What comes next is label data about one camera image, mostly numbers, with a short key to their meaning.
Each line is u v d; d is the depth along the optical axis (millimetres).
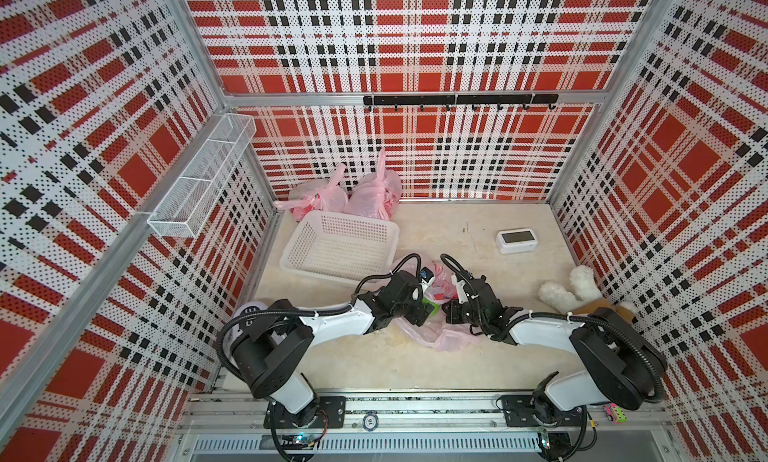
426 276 766
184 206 911
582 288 870
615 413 711
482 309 693
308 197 1090
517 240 1045
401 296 668
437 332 836
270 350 445
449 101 884
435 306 862
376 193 1080
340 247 1076
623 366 435
